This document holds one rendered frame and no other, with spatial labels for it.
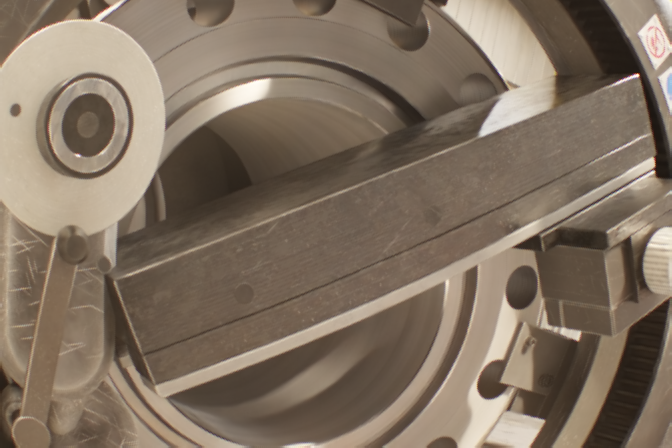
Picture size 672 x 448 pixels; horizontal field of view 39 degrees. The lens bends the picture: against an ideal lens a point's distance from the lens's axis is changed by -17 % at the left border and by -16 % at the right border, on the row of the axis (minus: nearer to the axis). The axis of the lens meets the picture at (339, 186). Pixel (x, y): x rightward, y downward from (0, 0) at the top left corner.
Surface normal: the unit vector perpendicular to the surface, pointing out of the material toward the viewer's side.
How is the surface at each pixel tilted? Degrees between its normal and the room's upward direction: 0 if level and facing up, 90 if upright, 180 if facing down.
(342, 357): 70
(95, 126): 90
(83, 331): 90
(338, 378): 61
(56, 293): 90
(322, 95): 90
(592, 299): 126
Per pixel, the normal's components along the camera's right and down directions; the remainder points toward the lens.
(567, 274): -0.84, 0.33
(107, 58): 0.47, 0.04
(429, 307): -0.86, -0.18
